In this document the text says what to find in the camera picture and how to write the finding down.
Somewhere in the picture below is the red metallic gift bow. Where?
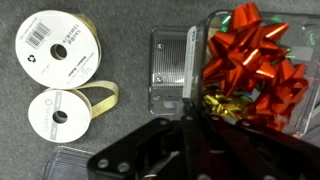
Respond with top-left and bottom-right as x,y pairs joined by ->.
246,59 -> 310,132
203,2 -> 291,98

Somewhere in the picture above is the long clear plastic container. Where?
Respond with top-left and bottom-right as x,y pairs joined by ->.
42,145 -> 96,180

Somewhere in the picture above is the gold metallic gift bow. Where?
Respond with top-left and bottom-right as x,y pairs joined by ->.
201,93 -> 256,122

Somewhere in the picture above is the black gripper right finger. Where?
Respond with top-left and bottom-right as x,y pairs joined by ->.
194,114 -> 320,180

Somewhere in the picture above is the large white ribbon spool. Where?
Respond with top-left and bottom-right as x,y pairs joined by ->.
14,9 -> 102,90

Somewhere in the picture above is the grey table cloth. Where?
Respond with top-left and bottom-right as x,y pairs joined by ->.
0,0 -> 320,180

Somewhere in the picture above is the small white gold-ribbon spool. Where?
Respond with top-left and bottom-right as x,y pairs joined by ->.
27,80 -> 120,144

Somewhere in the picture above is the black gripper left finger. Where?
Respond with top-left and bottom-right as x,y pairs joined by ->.
87,98 -> 201,180

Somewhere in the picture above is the red small toy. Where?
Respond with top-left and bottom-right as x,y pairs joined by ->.
182,9 -> 320,139

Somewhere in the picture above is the empty square clear container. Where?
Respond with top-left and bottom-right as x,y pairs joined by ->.
147,25 -> 201,117

